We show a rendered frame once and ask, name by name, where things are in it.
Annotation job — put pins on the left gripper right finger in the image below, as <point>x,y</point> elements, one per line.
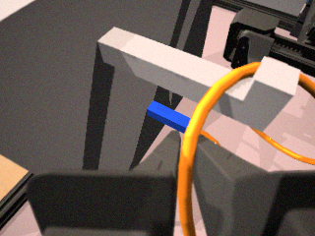
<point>239,198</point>

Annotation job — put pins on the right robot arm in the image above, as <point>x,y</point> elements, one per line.
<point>312,23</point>

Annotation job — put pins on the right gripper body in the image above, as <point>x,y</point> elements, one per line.
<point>284,49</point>

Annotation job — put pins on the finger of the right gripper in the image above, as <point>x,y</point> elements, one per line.
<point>251,47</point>

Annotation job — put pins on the orange patch cord with blue plug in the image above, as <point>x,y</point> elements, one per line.
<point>194,130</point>

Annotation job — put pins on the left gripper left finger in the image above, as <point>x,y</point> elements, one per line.
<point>143,199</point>

